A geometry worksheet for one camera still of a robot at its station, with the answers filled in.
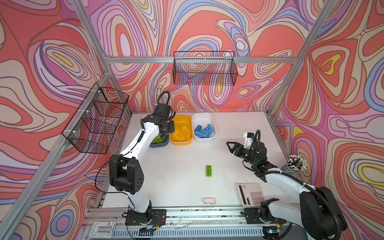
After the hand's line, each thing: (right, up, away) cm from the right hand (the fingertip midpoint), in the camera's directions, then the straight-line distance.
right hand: (230, 147), depth 86 cm
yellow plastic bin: (-33, +16, +33) cm, 49 cm away
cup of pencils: (+30, -7, -11) cm, 33 cm away
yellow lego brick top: (-26, +5, +14) cm, 30 cm away
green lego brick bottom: (-13, -15, +2) cm, 20 cm away
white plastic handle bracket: (-64, -37, -17) cm, 76 cm away
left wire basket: (-73, +9, -11) cm, 75 cm away
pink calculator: (+9, -25, -7) cm, 27 cm away
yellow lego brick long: (-35, +5, +15) cm, 38 cm away
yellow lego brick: (-29, +11, +20) cm, 36 cm away
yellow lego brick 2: (-29, +7, +18) cm, 35 cm away
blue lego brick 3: (-12, +9, +18) cm, 24 cm away
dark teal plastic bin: (-43, 0, +12) cm, 44 cm away
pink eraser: (-13, -27, -9) cm, 32 cm away
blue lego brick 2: (-10, +10, +19) cm, 24 cm away
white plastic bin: (-14, +17, +26) cm, 34 cm away
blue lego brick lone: (-17, +6, +18) cm, 25 cm away
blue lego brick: (-18, +11, +22) cm, 30 cm away
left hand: (-35, +12, +2) cm, 37 cm away
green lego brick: (-45, +3, +15) cm, 48 cm away
